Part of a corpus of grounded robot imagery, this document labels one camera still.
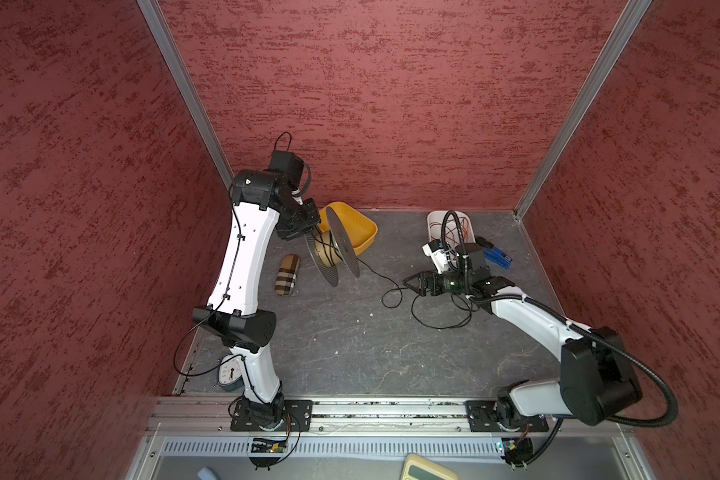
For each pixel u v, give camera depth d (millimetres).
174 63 790
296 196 610
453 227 1160
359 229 1143
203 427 741
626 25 727
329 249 697
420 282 741
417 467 659
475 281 668
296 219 601
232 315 443
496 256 1033
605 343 422
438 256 775
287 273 979
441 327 900
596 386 426
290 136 979
